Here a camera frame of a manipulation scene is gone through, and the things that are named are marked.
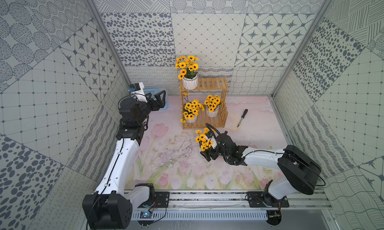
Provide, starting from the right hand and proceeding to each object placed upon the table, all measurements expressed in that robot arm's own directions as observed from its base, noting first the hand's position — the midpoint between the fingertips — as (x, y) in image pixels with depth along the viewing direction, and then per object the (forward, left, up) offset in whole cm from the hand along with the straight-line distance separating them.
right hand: (207, 148), depth 88 cm
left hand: (+12, +22, +35) cm, 43 cm away
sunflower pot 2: (+19, +10, +13) cm, 25 cm away
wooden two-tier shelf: (+51, -6, -3) cm, 51 cm away
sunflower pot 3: (+25, -3, +13) cm, 28 cm away
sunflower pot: (-2, +2, +12) cm, 12 cm away
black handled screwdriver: (+27, -26, -4) cm, 38 cm away
